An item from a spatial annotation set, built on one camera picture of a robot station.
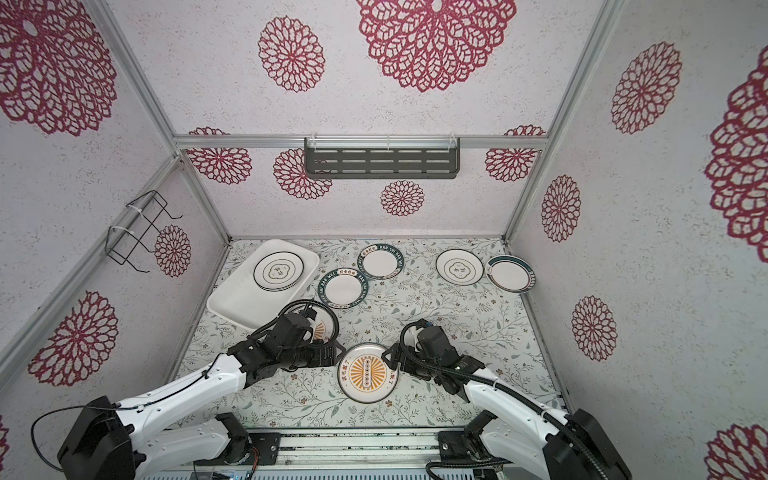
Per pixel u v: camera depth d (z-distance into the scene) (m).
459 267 1.13
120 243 0.72
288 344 0.63
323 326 0.66
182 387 0.48
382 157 0.92
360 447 0.76
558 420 0.43
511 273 1.11
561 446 0.41
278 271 1.08
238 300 0.98
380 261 1.13
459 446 0.73
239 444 0.65
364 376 0.85
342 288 1.06
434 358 0.64
